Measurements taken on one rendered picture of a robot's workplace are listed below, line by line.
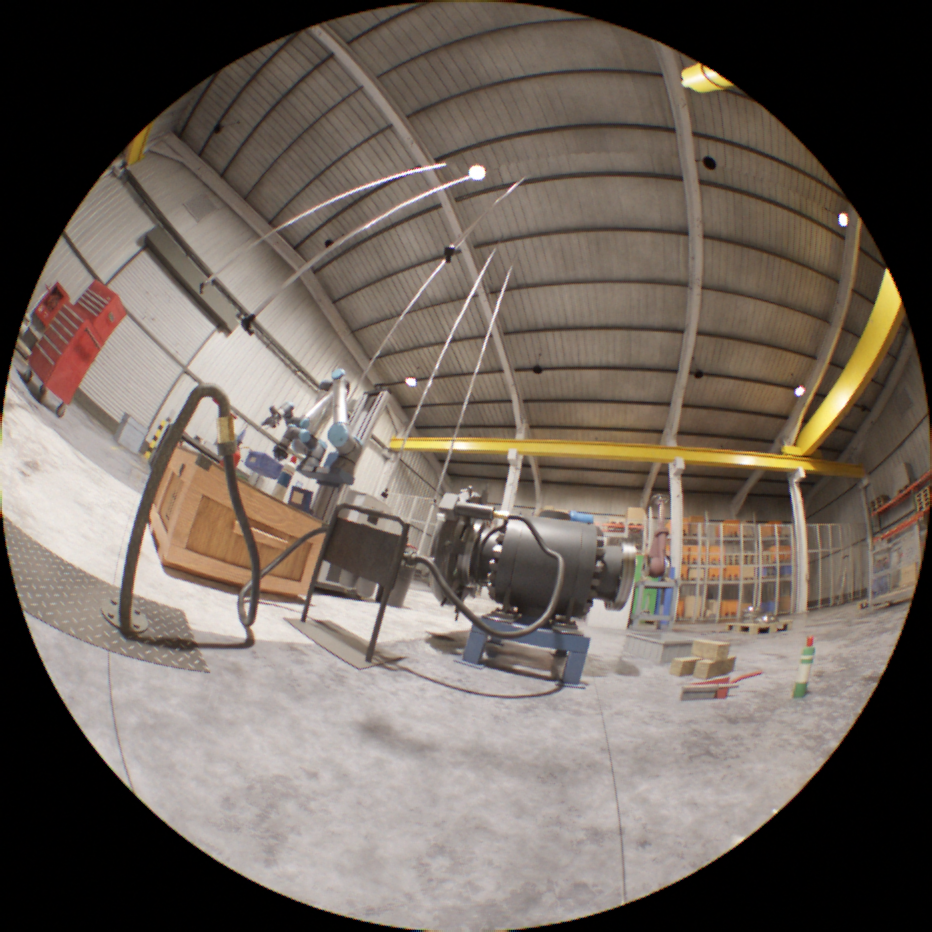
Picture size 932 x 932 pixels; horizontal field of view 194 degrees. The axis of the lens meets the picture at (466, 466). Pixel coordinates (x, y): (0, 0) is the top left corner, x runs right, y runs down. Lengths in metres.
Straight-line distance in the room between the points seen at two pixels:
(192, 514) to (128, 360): 8.31
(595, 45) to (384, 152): 5.95
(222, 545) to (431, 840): 1.16
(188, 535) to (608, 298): 9.08
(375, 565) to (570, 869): 1.03
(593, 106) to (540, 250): 4.57
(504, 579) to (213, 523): 1.38
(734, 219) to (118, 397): 16.04
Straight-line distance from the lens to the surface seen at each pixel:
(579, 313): 8.96
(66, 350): 3.45
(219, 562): 1.28
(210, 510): 1.23
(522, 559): 1.45
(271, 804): 0.49
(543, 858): 0.52
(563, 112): 8.17
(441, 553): 1.46
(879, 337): 11.51
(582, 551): 1.47
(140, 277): 10.23
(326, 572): 1.99
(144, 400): 9.08
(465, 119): 8.35
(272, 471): 2.04
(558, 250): 8.33
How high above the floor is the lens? 0.40
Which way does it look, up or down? 23 degrees up
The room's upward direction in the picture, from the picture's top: 16 degrees clockwise
